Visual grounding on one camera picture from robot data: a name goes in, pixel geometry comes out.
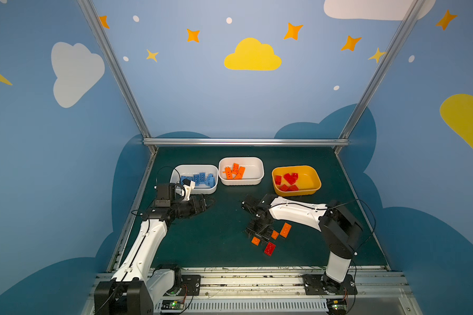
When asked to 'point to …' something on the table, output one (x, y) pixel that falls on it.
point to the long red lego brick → (291, 178)
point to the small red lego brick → (278, 180)
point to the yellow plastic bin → (308, 182)
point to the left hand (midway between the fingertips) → (210, 202)
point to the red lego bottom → (269, 249)
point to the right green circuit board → (337, 306)
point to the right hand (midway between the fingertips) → (253, 237)
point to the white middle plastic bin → (241, 170)
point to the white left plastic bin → (189, 170)
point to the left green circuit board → (173, 304)
